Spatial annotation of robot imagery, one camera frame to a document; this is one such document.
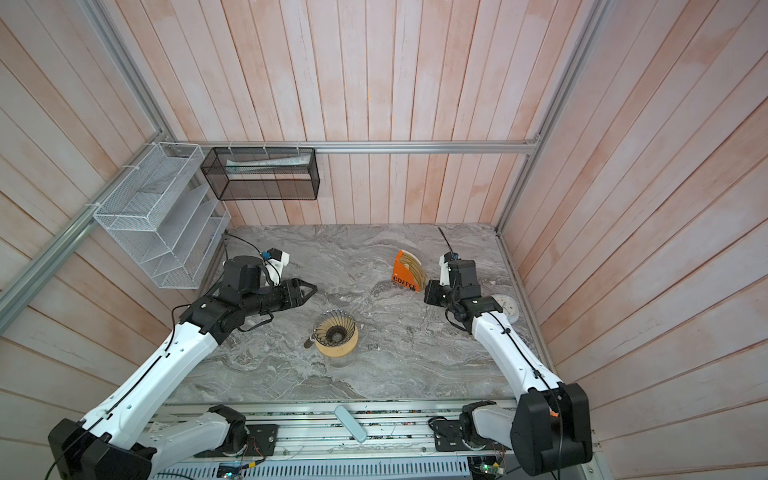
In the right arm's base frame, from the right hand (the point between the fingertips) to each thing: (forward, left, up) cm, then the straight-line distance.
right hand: (427, 286), depth 85 cm
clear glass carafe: (-17, +24, -14) cm, 33 cm away
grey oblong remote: (-34, +20, -13) cm, 42 cm away
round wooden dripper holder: (-19, +24, -3) cm, 30 cm away
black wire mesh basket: (+40, +57, +11) cm, 70 cm away
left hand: (-10, +31, +9) cm, 33 cm away
